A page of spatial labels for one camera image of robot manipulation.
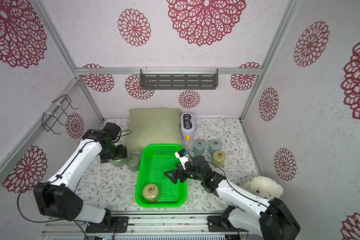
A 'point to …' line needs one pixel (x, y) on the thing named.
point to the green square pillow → (152, 126)
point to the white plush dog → (264, 187)
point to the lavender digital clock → (187, 120)
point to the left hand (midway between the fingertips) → (118, 158)
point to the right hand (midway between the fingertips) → (169, 168)
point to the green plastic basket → (155, 159)
